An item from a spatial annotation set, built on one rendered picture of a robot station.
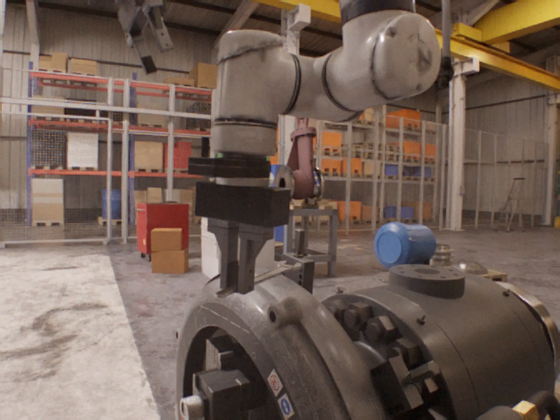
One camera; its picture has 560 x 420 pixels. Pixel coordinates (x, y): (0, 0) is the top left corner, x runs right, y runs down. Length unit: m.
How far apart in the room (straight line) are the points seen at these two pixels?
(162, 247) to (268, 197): 4.79
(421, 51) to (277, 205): 0.25
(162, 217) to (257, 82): 5.60
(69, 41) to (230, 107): 14.35
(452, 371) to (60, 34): 14.62
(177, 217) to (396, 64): 5.82
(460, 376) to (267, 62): 0.74
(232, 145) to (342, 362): 0.36
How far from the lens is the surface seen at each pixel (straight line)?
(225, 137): 0.51
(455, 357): 0.95
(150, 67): 0.98
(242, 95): 0.50
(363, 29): 0.46
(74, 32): 14.96
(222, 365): 0.79
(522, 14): 13.43
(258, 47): 0.52
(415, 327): 0.92
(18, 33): 15.02
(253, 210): 0.50
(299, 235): 0.77
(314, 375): 0.61
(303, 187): 5.06
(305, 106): 0.55
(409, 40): 0.45
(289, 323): 0.65
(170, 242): 5.24
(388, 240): 1.37
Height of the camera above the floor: 1.15
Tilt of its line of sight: 3 degrees down
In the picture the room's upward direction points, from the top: 1 degrees clockwise
